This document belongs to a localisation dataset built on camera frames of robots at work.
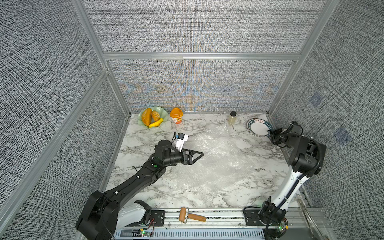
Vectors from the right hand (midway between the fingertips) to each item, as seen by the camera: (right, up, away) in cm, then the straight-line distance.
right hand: (268, 127), depth 102 cm
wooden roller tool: (-57, -43, -28) cm, 77 cm away
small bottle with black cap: (-24, +6, +4) cm, 25 cm away
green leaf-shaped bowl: (-76, +12, +12) cm, 78 cm away
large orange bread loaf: (-85, +7, +3) cm, 85 cm away
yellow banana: (-78, +3, +4) cm, 78 cm away
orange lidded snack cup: (-64, +9, +4) cm, 64 cm away
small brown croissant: (-79, +8, +7) cm, 80 cm away
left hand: (-48, -13, -30) cm, 58 cm away
